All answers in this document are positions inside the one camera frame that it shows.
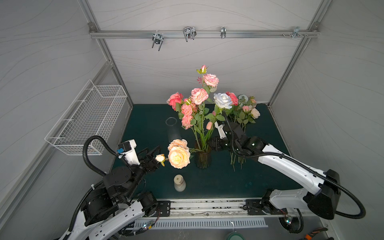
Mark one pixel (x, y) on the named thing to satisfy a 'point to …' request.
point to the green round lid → (235, 236)
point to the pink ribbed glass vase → (203, 159)
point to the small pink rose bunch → (246, 112)
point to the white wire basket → (91, 114)
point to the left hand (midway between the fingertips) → (158, 145)
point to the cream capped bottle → (179, 183)
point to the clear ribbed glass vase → (174, 131)
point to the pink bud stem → (209, 126)
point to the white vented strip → (199, 223)
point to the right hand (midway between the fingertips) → (212, 137)
